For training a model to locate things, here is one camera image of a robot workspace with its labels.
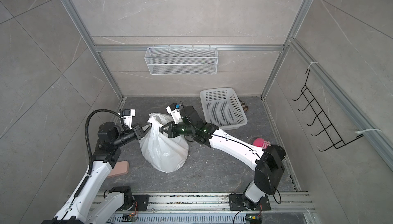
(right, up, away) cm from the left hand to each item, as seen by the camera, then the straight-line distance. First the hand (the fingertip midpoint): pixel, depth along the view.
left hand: (154, 123), depth 72 cm
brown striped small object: (+55, +8, +38) cm, 67 cm away
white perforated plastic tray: (+39, +7, +40) cm, 56 cm away
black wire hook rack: (+78, -3, -7) cm, 79 cm away
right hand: (+5, -3, -2) cm, 6 cm away
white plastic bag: (+4, -15, +1) cm, 16 cm away
